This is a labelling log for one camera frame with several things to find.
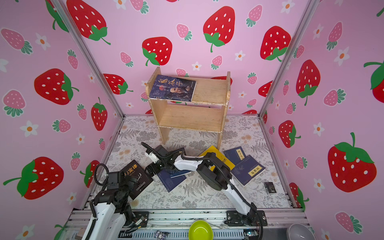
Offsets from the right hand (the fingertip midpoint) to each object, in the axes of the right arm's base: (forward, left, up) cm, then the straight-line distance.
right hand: (148, 168), depth 88 cm
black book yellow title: (-1, +10, -3) cm, 10 cm away
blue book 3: (+18, -53, -5) cm, 56 cm away
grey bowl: (-21, -80, -2) cm, 82 cm away
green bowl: (-26, -35, -4) cm, 44 cm away
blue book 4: (+7, -59, -3) cm, 60 cm away
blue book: (+1, -19, -2) cm, 19 cm away
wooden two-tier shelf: (+35, -31, +16) cm, 49 cm away
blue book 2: (-6, -14, -4) cm, 16 cm away
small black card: (-1, -71, -4) cm, 72 cm away
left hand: (-10, +6, -2) cm, 12 cm away
